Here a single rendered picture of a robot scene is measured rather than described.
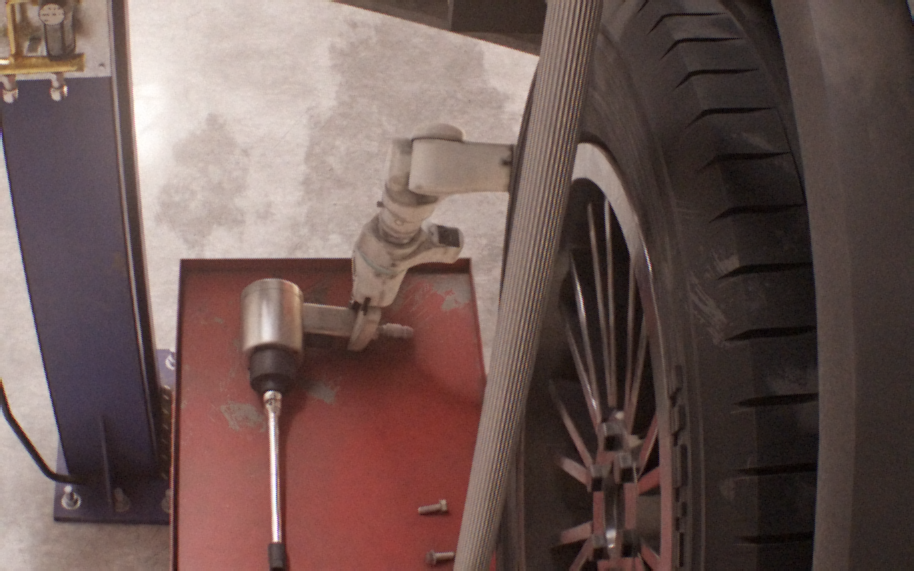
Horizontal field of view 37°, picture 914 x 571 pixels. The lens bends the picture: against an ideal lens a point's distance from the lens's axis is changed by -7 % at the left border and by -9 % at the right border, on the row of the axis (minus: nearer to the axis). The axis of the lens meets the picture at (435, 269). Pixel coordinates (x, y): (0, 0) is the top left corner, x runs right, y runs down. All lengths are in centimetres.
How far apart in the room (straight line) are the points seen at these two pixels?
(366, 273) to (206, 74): 200
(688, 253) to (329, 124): 304
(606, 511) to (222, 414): 105
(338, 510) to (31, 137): 80
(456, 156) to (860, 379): 130
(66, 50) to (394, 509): 81
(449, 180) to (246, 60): 224
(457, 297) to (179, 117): 170
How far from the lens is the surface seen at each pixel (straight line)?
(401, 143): 181
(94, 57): 217
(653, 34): 84
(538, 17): 144
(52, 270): 253
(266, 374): 201
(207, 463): 201
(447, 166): 175
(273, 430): 199
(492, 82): 391
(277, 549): 190
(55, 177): 236
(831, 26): 53
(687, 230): 74
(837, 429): 50
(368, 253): 195
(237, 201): 354
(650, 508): 98
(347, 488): 199
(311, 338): 209
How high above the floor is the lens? 250
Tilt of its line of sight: 47 degrees down
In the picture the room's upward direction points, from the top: 7 degrees clockwise
